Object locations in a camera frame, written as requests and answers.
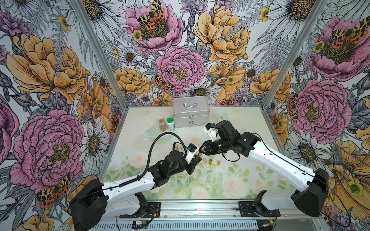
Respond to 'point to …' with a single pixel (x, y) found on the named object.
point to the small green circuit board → (140, 222)
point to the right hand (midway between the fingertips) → (203, 153)
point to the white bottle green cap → (170, 124)
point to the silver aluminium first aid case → (190, 111)
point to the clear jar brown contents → (162, 125)
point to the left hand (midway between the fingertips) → (198, 160)
